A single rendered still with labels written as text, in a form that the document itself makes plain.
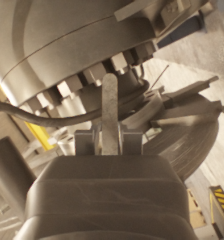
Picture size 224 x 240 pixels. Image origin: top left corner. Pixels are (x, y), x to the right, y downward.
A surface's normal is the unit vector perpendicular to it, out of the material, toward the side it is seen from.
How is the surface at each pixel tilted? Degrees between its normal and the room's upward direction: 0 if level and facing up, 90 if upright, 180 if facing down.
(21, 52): 78
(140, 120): 124
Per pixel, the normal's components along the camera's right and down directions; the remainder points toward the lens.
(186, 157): 0.40, 0.06
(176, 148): 0.07, -0.42
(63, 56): 0.03, 0.24
